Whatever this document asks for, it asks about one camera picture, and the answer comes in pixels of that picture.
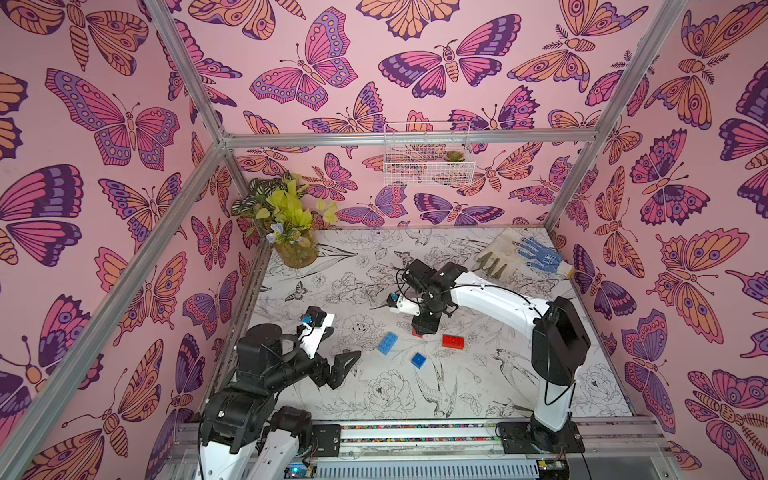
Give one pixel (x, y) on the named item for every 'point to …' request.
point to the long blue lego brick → (386, 344)
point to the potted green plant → (283, 208)
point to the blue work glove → (544, 259)
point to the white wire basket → (432, 163)
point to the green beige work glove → (503, 260)
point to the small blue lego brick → (418, 360)
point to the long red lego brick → (454, 342)
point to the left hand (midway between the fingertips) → (345, 339)
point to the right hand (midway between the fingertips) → (421, 321)
